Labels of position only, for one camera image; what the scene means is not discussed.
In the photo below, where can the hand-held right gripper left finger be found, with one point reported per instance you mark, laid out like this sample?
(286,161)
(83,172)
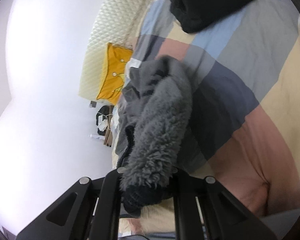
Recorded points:
(110,192)

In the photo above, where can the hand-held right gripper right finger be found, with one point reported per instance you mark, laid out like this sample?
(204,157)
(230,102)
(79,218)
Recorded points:
(185,192)

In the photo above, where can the grey fleece jacket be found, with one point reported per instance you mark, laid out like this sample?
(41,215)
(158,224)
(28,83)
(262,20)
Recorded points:
(160,130)

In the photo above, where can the wooden nightstand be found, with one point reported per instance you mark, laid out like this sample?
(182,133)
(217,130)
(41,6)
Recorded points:
(108,140)

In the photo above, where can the white bottle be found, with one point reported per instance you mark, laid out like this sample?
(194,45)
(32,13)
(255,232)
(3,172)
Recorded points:
(97,137)

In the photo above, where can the black bag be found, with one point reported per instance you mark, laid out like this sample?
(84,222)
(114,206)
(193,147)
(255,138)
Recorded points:
(102,110)

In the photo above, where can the person's blue jeans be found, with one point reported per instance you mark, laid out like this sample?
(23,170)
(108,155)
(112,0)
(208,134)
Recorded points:
(282,226)

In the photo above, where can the yellow crown pillow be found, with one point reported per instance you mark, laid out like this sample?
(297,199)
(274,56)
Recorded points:
(112,80)

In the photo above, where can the plaid patchwork bed cover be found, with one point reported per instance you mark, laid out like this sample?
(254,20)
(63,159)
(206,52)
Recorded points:
(240,92)

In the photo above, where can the cream quilted headboard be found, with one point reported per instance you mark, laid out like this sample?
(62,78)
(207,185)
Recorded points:
(102,42)

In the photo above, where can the black garment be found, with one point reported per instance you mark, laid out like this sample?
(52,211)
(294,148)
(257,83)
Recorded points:
(210,5)

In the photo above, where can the grey wall socket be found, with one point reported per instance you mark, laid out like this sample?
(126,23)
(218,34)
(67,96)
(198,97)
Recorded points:
(93,104)

